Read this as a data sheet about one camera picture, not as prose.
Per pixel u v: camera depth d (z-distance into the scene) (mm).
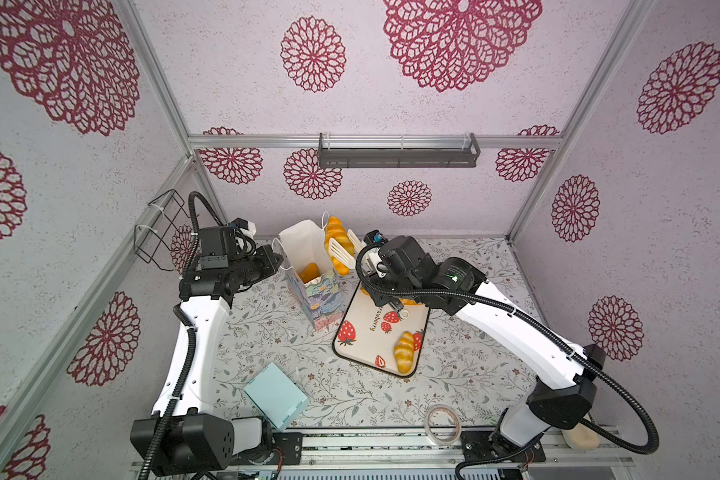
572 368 410
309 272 1027
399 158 865
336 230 726
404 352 872
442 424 780
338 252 691
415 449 747
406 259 474
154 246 756
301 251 950
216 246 537
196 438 375
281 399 791
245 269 604
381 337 937
